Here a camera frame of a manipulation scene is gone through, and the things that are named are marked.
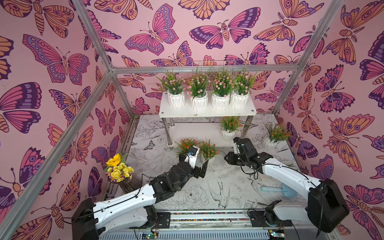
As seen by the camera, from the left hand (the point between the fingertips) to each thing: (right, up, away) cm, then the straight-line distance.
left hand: (200, 156), depth 73 cm
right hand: (+15, -3, +13) cm, 20 cm away
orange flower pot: (-9, +4, +12) cm, 16 cm away
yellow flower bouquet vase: (-37, -5, -8) cm, 38 cm away
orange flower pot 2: (+5, 0, +11) cm, 12 cm away
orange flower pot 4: (+45, +9, +16) cm, 49 cm away
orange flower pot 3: (+16, +15, +13) cm, 26 cm away
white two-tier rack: (-10, +17, +43) cm, 48 cm away
